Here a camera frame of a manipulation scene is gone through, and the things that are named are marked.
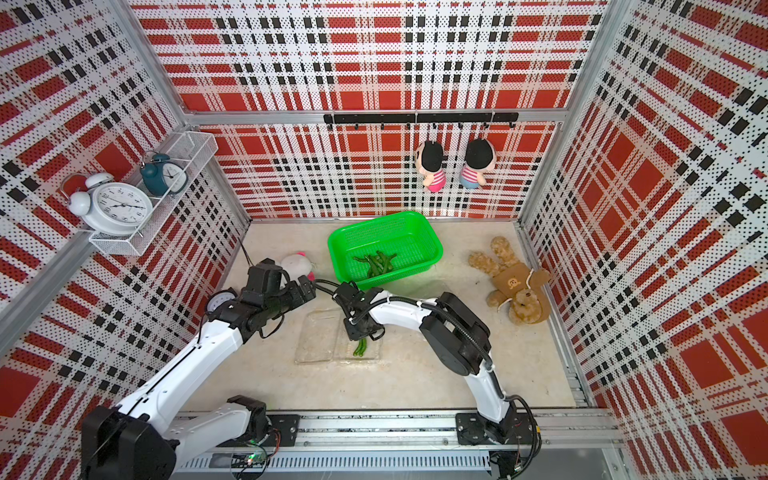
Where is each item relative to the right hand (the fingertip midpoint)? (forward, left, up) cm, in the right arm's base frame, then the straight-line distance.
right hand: (363, 330), depth 90 cm
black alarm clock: (+11, +48, +2) cm, 49 cm away
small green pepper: (-6, 0, +1) cm, 6 cm away
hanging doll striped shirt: (+43, -37, +32) cm, 65 cm away
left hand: (+6, +15, +14) cm, 21 cm away
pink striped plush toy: (+22, +24, +5) cm, 32 cm away
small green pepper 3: (+26, -5, +2) cm, 26 cm away
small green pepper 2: (+23, -1, 0) cm, 23 cm away
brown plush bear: (+13, -48, +6) cm, 50 cm away
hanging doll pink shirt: (+43, -21, +30) cm, 57 cm away
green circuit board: (-32, +23, +1) cm, 40 cm away
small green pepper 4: (+23, -7, +1) cm, 24 cm away
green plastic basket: (+39, -14, 0) cm, 42 cm away
